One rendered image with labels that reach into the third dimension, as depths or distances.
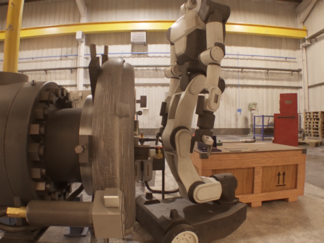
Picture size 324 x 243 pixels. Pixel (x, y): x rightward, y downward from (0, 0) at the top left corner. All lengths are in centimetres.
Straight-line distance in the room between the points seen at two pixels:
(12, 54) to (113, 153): 418
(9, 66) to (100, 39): 875
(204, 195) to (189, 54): 83
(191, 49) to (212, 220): 96
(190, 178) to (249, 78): 1161
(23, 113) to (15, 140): 10
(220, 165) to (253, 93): 1108
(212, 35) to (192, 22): 17
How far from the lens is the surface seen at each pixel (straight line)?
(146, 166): 186
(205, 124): 115
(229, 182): 155
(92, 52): 80
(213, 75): 121
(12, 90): 101
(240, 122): 1240
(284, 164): 211
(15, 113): 91
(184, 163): 131
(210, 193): 143
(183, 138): 126
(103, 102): 72
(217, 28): 129
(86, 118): 88
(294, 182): 224
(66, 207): 71
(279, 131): 470
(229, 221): 143
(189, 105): 132
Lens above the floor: 71
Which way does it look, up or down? level
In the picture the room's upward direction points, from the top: straight up
